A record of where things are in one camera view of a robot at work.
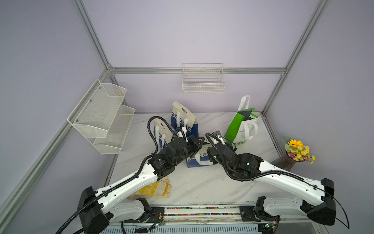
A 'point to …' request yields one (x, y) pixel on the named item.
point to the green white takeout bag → (244, 126)
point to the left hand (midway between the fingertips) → (205, 139)
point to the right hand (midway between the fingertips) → (217, 147)
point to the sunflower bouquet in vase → (295, 152)
